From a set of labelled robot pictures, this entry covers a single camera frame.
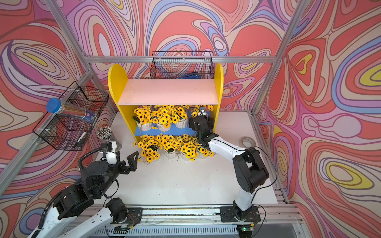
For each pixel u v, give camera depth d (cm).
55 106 62
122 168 56
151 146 84
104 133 84
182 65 94
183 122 88
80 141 72
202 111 75
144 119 81
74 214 43
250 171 47
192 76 87
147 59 181
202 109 76
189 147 82
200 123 66
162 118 78
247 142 101
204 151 84
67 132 74
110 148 55
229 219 73
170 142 83
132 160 56
